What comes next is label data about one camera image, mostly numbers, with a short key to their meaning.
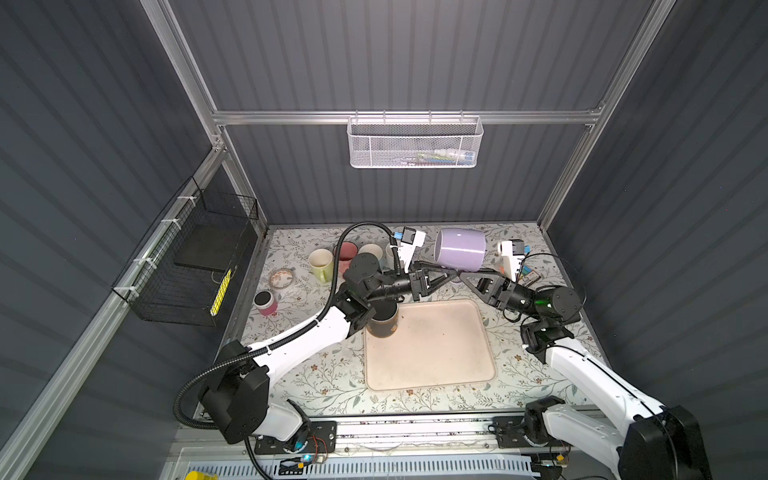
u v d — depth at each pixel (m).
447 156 0.91
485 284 0.62
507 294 0.58
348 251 1.01
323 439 0.72
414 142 1.24
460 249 0.58
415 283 0.58
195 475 0.61
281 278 1.05
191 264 0.73
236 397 0.42
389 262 0.57
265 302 0.93
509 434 0.74
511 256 0.60
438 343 0.91
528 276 1.03
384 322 0.83
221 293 0.68
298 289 1.02
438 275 0.60
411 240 0.60
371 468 0.77
